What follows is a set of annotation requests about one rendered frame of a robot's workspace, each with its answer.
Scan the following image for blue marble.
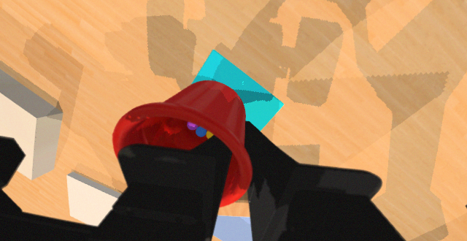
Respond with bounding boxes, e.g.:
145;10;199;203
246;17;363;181
196;126;207;137

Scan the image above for red translucent cup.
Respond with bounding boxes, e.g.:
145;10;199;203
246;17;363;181
112;80;252;207

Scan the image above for yellow marble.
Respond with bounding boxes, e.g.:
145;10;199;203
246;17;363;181
206;131;214;139

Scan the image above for brown wooden bar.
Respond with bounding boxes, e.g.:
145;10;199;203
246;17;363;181
218;191;250;217

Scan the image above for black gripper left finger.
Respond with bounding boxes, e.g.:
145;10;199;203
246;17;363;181
117;135;232;241

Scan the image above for cream flat rectangular slab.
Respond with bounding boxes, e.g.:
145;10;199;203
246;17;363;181
66;172;121;226
0;70;63;180

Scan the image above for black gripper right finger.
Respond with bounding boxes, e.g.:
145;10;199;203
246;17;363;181
244;121;382;241

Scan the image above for purple marble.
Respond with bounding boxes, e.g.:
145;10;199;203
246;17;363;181
187;122;198;130

